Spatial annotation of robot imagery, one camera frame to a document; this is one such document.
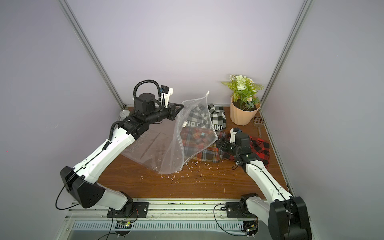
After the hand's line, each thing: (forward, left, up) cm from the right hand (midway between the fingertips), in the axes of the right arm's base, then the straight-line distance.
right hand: (221, 136), depth 83 cm
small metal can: (+26, +71, -10) cm, 76 cm away
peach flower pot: (+19, -16, -2) cm, 25 cm away
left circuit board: (-41, +50, -17) cm, 67 cm away
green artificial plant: (+27, -15, +12) cm, 33 cm away
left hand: (+2, +19, +23) cm, 30 cm away
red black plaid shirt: (-2, -24, -12) cm, 27 cm away
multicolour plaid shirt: (+2, +12, -13) cm, 18 cm away
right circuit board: (-40, -13, -17) cm, 45 cm away
